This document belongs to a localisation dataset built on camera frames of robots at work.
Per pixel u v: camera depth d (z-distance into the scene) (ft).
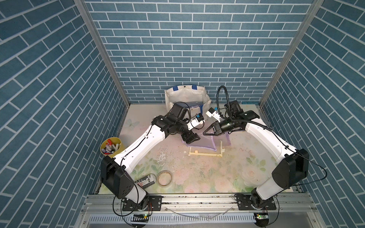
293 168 1.41
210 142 2.33
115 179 1.51
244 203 2.42
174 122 1.89
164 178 2.71
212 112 2.32
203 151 3.10
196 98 3.54
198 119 2.11
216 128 2.16
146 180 2.57
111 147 2.67
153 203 2.43
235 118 1.97
